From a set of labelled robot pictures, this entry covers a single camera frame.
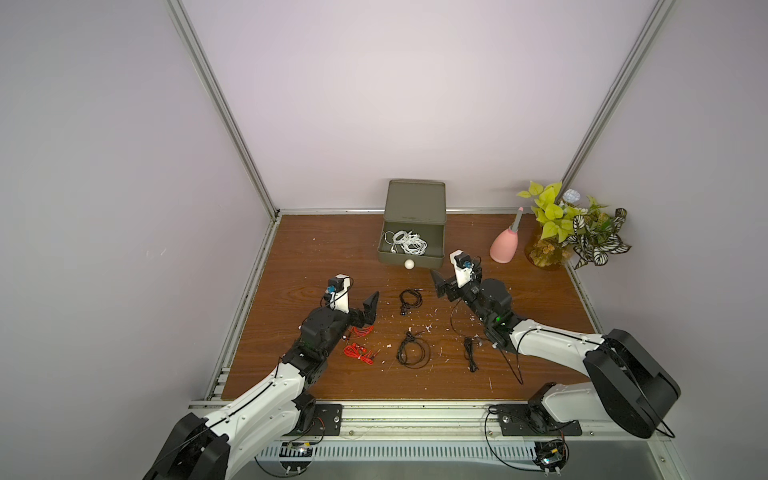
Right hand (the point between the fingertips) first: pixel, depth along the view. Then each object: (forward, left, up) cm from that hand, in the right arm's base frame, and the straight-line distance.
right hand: (449, 259), depth 82 cm
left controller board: (-45, +39, -22) cm, 63 cm away
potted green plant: (+9, -34, +3) cm, 35 cm away
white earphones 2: (+8, +9, -4) cm, 13 cm away
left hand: (-9, +23, -3) cm, 25 cm away
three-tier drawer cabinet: (+18, +9, +1) cm, 20 cm away
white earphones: (+11, +16, -4) cm, 19 cm away
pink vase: (+15, -22, -13) cm, 30 cm away
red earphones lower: (-20, +26, -19) cm, 38 cm away
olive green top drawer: (+2, +4, -3) cm, 6 cm away
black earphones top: (-6, +12, -18) cm, 23 cm away
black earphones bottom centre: (-19, +10, -19) cm, 29 cm away
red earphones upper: (-14, +25, -18) cm, 34 cm away
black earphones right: (-19, -6, -19) cm, 28 cm away
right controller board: (-42, -23, -21) cm, 53 cm away
